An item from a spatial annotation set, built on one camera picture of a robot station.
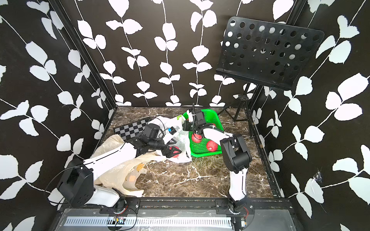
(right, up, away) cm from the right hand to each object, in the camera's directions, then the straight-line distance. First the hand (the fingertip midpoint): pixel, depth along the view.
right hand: (181, 122), depth 95 cm
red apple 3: (-2, -14, -23) cm, 27 cm away
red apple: (+11, -10, 0) cm, 15 cm away
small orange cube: (-27, -32, -14) cm, 44 cm away
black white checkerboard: (-38, -6, +7) cm, 39 cm away
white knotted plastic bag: (+1, -11, -3) cm, 11 cm away
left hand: (0, -12, -15) cm, 20 cm away
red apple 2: (+20, -15, -5) cm, 26 cm away
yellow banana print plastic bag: (-29, -27, -21) cm, 45 cm away
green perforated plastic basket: (+13, -18, +1) cm, 22 cm away
